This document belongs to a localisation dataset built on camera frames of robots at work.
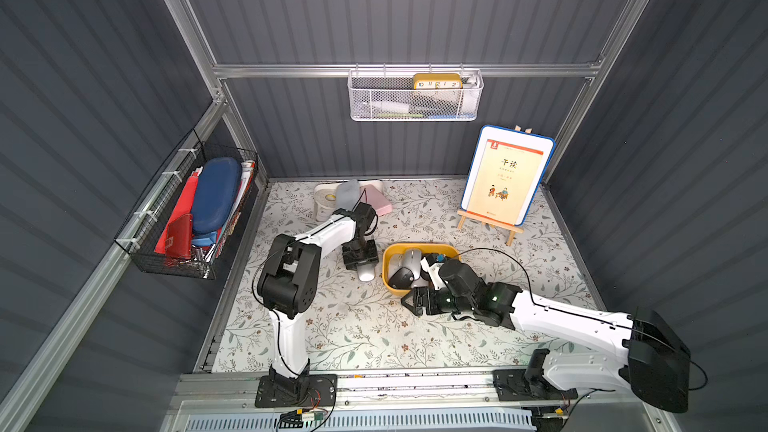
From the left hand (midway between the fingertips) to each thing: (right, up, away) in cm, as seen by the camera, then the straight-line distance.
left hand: (370, 265), depth 94 cm
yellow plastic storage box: (+24, +5, +2) cm, 25 cm away
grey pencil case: (-10, +23, +15) cm, 29 cm away
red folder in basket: (-41, +12, -29) cm, 52 cm away
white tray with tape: (-18, +22, +17) cm, 34 cm away
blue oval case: (-37, +23, -19) cm, 48 cm away
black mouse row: (+10, -3, -7) cm, 12 cm away
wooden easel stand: (+46, +11, +2) cm, 48 cm away
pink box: (-1, +23, +18) cm, 29 cm away
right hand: (+13, -5, -17) cm, 22 cm away
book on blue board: (+42, +28, -5) cm, 51 cm away
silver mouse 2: (-1, -2, -1) cm, 3 cm away
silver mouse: (+13, +2, -3) cm, 14 cm away
